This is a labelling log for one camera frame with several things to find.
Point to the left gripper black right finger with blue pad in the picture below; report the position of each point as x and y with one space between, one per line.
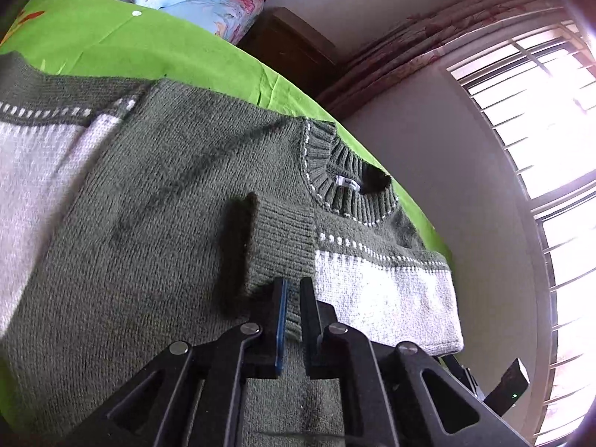
393 396

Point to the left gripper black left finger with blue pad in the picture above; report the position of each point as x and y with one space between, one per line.
194 395

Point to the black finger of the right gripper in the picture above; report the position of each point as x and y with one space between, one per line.
503 397

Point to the green and grey knit sweater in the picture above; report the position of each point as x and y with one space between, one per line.
186 223

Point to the barred window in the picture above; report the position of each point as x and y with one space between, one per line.
536 91

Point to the pink floral curtain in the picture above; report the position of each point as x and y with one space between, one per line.
417 42

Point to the dark wooden nightstand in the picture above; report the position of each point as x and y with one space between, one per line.
293 48

